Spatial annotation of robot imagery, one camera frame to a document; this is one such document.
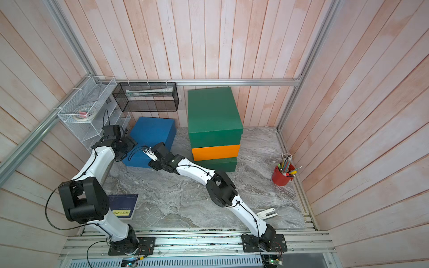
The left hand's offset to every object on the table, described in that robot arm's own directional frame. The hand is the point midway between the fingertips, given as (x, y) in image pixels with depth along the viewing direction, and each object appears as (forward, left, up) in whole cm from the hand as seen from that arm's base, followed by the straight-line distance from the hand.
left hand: (131, 147), depth 91 cm
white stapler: (-31, -72, -13) cm, 80 cm away
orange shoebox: (-8, -47, +7) cm, 48 cm away
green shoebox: (-7, -52, -7) cm, 53 cm away
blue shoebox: (+16, -5, -5) cm, 18 cm away
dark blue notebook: (-28, 0, -13) cm, 30 cm away
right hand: (-2, -12, -5) cm, 14 cm away
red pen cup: (-13, -82, -10) cm, 84 cm away
